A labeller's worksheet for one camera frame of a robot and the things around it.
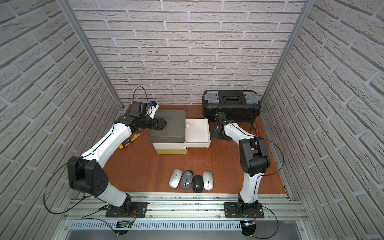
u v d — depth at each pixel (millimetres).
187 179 812
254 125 1091
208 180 814
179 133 855
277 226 696
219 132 734
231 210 736
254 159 511
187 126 866
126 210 657
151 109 710
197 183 818
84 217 609
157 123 746
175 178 834
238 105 1003
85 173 476
